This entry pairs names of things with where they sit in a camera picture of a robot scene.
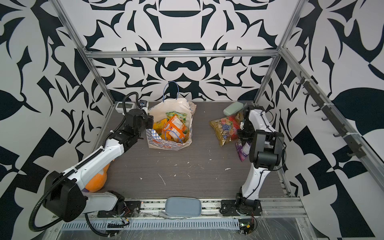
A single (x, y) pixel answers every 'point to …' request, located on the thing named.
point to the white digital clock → (119, 107)
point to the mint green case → (233, 108)
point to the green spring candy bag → (181, 116)
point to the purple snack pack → (243, 151)
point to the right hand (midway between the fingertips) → (246, 142)
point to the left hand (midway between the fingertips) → (147, 111)
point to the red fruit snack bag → (225, 129)
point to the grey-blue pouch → (183, 206)
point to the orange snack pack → (176, 129)
